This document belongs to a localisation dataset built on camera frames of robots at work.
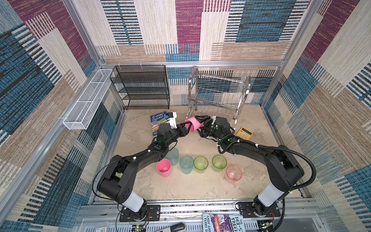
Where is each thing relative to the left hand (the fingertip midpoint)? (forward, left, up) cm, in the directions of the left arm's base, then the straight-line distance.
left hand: (191, 122), depth 82 cm
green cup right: (-16, -16, -19) cm, 30 cm away
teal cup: (-14, +11, -14) cm, 22 cm away
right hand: (+1, -1, -1) cm, 2 cm away
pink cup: (-3, -2, 0) cm, 3 cm away
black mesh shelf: (+38, +35, -5) cm, 52 cm away
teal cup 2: (-16, +3, -18) cm, 24 cm away
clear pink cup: (-22, -24, -21) cm, 39 cm away
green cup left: (-16, -5, -20) cm, 26 cm away
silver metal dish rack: (+39, -22, -16) cm, 47 cm away
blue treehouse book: (+18, +25, -20) cm, 37 cm away
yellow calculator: (+6, -38, -21) cm, 43 cm away
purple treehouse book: (-45, -11, -20) cm, 50 cm away
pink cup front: (-17, +16, -21) cm, 31 cm away
